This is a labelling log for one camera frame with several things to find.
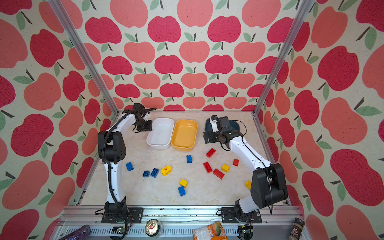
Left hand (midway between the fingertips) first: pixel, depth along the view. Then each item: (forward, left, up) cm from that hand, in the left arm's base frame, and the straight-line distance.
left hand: (153, 129), depth 104 cm
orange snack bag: (-59, -37, -3) cm, 70 cm away
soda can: (-58, -10, +6) cm, 59 cm away
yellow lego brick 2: (-38, -58, -4) cm, 70 cm away
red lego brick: (-17, -39, -4) cm, 43 cm away
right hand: (-12, -41, +10) cm, 44 cm away
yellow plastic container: (0, -22, -6) cm, 23 cm away
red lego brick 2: (-27, -37, -5) cm, 46 cm away
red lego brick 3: (-30, -42, -5) cm, 52 cm away
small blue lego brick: (-30, +1, -5) cm, 31 cm away
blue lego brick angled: (-30, -4, -5) cm, 30 cm away
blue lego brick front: (-41, -21, -3) cm, 46 cm away
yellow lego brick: (-28, -47, -3) cm, 55 cm away
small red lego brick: (-24, -55, -5) cm, 60 cm away
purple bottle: (-59, +25, -2) cm, 64 cm away
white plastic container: (-2, -4, -6) cm, 8 cm away
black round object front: (-59, -53, -9) cm, 80 cm away
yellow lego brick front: (-36, -22, -4) cm, 43 cm away
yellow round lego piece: (-29, -12, -4) cm, 31 cm away
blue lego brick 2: (-27, +11, -2) cm, 29 cm away
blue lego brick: (-21, -25, -4) cm, 33 cm away
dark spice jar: (-59, -75, -2) cm, 95 cm away
